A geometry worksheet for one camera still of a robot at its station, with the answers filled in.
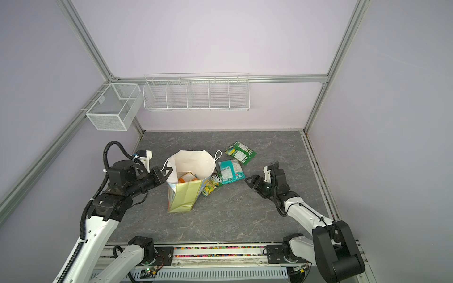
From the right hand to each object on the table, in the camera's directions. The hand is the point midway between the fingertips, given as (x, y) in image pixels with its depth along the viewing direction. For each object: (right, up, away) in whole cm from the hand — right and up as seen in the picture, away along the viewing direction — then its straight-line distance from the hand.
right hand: (249, 183), depth 86 cm
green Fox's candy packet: (-4, +15, +19) cm, 25 cm away
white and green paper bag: (-34, +5, +7) cm, 35 cm away
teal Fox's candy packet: (-9, +5, +11) cm, 15 cm away
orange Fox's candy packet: (-32, +2, +6) cm, 33 cm away
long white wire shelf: (-18, +50, +15) cm, 55 cm away
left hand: (-32, +8, -16) cm, 37 cm away
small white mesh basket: (-75, +41, +13) cm, 86 cm away
